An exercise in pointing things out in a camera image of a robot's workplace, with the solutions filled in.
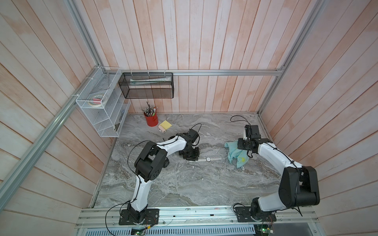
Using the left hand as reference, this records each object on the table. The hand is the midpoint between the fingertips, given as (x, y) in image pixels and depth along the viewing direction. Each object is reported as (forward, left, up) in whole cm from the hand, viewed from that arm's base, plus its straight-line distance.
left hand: (197, 160), depth 93 cm
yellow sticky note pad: (+32, +23, -2) cm, 40 cm away
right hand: (+9, -29, +8) cm, 32 cm away
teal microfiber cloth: (+1, -27, +6) cm, 27 cm away
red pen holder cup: (+30, +33, +5) cm, 44 cm away
